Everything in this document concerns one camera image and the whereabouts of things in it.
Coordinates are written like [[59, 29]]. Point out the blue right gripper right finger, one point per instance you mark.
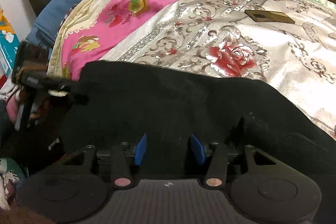
[[198, 148]]

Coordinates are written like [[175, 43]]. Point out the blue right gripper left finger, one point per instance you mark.
[[140, 150]]

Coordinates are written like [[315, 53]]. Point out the black pants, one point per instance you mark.
[[118, 102]]

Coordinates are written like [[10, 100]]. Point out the blue pillow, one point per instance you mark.
[[46, 26]]

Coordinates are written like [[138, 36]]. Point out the pink cartoon bed sheet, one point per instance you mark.
[[93, 28]]

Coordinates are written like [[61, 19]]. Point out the floral satin bedspread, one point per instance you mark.
[[216, 38]]

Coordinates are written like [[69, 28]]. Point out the brown flat box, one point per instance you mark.
[[269, 16]]

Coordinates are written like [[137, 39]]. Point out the colourful poster on wall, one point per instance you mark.
[[9, 47]]

